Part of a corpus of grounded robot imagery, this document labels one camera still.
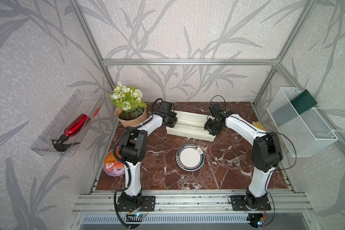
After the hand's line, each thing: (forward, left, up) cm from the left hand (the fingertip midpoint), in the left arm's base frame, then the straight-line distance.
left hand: (179, 116), depth 98 cm
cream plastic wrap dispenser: (-4, -8, -5) cm, 10 cm away
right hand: (-10, -16, 0) cm, 19 cm away
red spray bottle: (-26, +47, +23) cm, 59 cm away
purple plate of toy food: (-32, +39, -7) cm, 51 cm away
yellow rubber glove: (+1, -61, -11) cm, 62 cm away
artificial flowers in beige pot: (-6, +29, +13) cm, 33 cm away
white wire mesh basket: (-29, -55, +24) cm, 67 cm away
